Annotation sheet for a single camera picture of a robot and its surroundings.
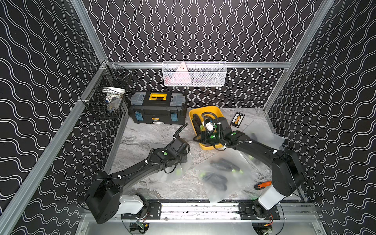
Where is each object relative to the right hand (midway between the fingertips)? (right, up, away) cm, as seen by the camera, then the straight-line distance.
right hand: (196, 138), depth 84 cm
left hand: (-7, -8, -2) cm, 11 cm away
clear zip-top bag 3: (+50, 0, +20) cm, 54 cm away
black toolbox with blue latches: (-27, +19, +17) cm, 37 cm away
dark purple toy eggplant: (+13, -24, -3) cm, 27 cm away
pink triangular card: (-8, +38, +6) cm, 39 cm away
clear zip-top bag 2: (-8, -16, -8) cm, 19 cm away
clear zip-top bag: (+19, -22, +1) cm, 30 cm away
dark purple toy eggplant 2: (+16, -16, +6) cm, 24 cm away
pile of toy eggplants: (+2, +9, +26) cm, 27 cm away
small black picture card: (+33, +12, +29) cm, 46 cm away
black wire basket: (-54, +26, +5) cm, 60 cm away
